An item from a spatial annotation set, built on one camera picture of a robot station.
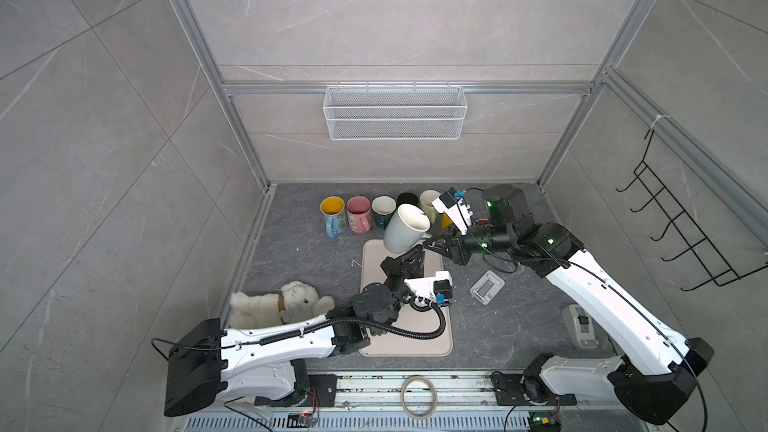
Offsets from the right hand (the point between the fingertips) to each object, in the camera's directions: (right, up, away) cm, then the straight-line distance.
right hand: (427, 240), depth 66 cm
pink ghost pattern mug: (-19, +5, +32) cm, 38 cm away
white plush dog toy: (-34, -18, +14) cm, 41 cm away
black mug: (-2, +11, +38) cm, 40 cm away
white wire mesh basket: (-7, +40, +35) cm, 53 cm away
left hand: (-3, 0, 0) cm, 3 cm away
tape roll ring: (+3, -39, +8) cm, 40 cm away
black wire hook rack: (+59, +6, +4) cm, 60 cm away
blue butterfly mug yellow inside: (-28, +6, +35) cm, 46 cm away
